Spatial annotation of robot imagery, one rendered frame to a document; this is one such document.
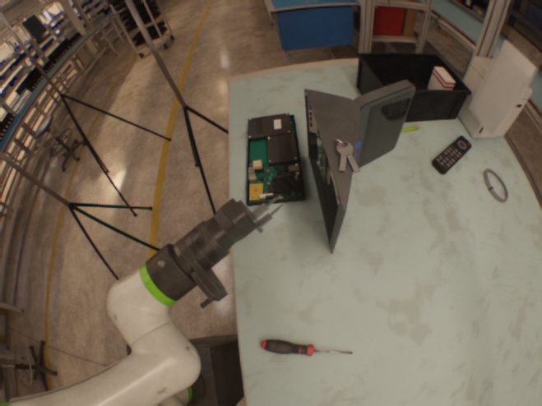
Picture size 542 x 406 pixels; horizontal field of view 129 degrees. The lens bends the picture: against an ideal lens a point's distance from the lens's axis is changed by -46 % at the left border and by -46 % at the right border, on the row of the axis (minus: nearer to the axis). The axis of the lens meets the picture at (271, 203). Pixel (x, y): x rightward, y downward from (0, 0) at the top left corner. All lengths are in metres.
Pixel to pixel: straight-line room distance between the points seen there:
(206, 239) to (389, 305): 0.36
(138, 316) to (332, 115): 0.46
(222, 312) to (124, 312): 1.17
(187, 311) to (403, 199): 1.45
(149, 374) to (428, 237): 0.59
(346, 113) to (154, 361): 0.50
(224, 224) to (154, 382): 0.29
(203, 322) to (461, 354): 1.41
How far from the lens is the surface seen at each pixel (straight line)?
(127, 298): 0.44
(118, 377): 0.43
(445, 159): 0.67
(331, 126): 0.37
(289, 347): 0.46
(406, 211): 0.56
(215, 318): 1.59
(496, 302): 0.65
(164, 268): 0.41
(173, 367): 0.42
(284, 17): 1.89
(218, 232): 0.40
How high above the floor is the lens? 1.47
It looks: 62 degrees down
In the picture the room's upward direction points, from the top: 20 degrees counter-clockwise
